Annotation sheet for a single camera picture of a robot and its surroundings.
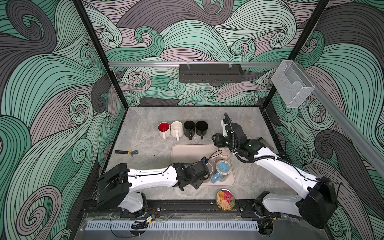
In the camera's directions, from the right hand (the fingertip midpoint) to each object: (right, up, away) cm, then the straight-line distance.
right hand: (215, 137), depth 80 cm
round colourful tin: (+4, -30, -7) cm, 31 cm away
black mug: (-14, +3, +17) cm, 23 cm away
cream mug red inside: (-32, +2, +23) cm, 39 cm away
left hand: (-9, -21, -1) cm, 23 cm away
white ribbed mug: (-23, +2, +18) cm, 29 cm away
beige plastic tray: (-15, -12, +13) cm, 23 cm away
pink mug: (+4, -7, -4) cm, 9 cm away
